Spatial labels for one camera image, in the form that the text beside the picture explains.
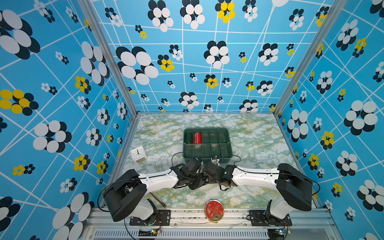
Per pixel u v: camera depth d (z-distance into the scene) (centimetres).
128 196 43
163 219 73
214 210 73
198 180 76
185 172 67
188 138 98
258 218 74
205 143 103
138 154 94
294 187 44
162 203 78
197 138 98
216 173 65
